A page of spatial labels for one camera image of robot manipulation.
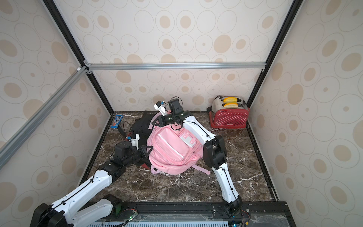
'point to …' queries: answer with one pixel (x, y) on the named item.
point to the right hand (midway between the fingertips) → (149, 127)
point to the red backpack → (144, 165)
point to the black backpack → (140, 126)
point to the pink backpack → (175, 150)
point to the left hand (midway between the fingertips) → (156, 147)
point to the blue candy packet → (116, 121)
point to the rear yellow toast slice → (230, 100)
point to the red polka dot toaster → (221, 117)
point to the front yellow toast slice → (230, 105)
